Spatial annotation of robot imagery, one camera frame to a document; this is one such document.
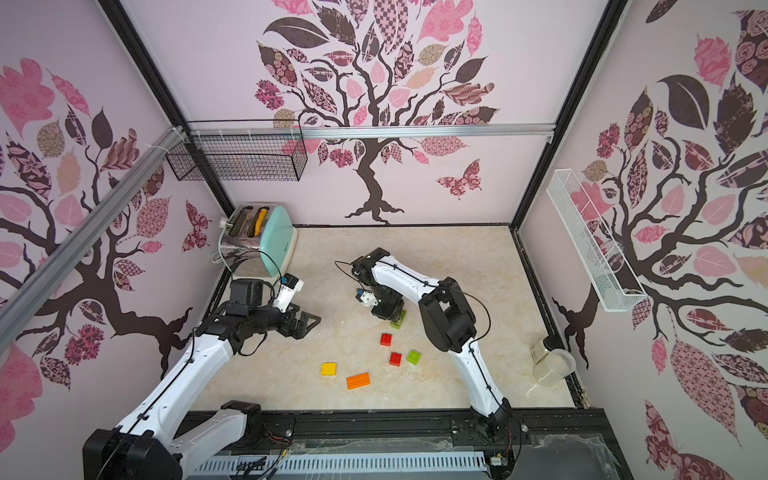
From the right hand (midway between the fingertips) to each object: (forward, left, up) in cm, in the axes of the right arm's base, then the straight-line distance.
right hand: (400, 315), depth 89 cm
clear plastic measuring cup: (-18, -38, +4) cm, 42 cm away
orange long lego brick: (-18, +13, -5) cm, 22 cm away
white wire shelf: (+3, -53, +20) cm, 57 cm away
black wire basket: (+51, +65, +24) cm, 86 cm away
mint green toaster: (+21, +45, +13) cm, 51 cm away
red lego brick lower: (-12, +2, -4) cm, 13 cm away
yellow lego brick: (-14, +21, -5) cm, 26 cm away
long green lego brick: (-1, +1, -3) cm, 4 cm away
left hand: (-5, +27, +8) cm, 28 cm away
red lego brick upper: (-6, +4, -3) cm, 8 cm away
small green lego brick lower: (-11, -4, -5) cm, 13 cm away
